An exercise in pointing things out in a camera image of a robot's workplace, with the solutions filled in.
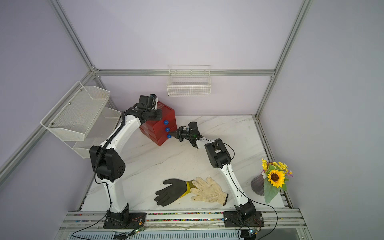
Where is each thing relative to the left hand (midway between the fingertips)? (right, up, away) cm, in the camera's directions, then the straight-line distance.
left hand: (159, 117), depth 91 cm
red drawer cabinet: (-1, -9, -1) cm, 9 cm away
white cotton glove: (+30, -43, -9) cm, 53 cm away
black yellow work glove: (+13, -42, -8) cm, 44 cm away
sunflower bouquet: (+56, -27, -29) cm, 69 cm away
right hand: (+4, -10, +11) cm, 15 cm away
